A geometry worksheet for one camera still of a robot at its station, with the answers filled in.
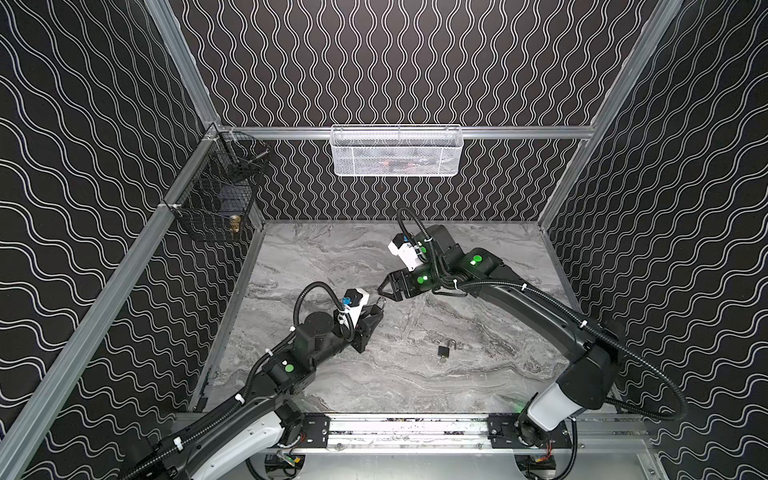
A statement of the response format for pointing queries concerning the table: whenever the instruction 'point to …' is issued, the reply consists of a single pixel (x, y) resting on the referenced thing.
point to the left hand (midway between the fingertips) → (383, 314)
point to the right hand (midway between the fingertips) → (389, 287)
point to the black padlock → (445, 351)
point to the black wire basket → (215, 200)
